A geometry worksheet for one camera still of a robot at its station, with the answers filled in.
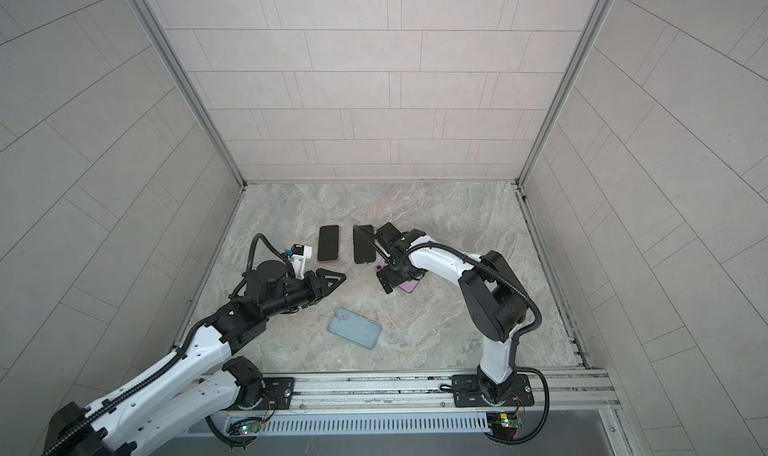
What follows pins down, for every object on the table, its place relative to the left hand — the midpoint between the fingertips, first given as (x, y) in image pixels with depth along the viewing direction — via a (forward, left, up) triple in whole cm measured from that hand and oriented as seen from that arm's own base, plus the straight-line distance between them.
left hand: (350, 281), depth 71 cm
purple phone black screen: (+22, +12, -18) cm, 31 cm away
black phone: (+4, -10, -6) cm, 12 cm away
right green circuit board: (-27, -38, -17) cm, 49 cm away
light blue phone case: (-5, +1, -19) cm, 20 cm away
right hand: (+8, -12, -17) cm, 22 cm away
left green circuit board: (-28, +20, -14) cm, 37 cm away
